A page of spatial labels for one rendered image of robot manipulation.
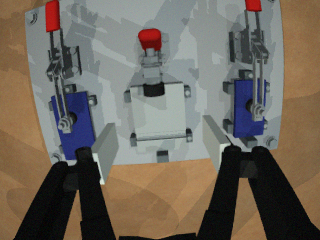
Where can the grey toggle clamp with red handle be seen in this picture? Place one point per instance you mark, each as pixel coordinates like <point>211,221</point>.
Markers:
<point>71,65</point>
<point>240,43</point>

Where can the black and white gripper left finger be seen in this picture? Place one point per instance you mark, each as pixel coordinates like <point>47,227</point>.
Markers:
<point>48,214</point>

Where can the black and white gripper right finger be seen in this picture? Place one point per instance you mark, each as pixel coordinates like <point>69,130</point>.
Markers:
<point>281,212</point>

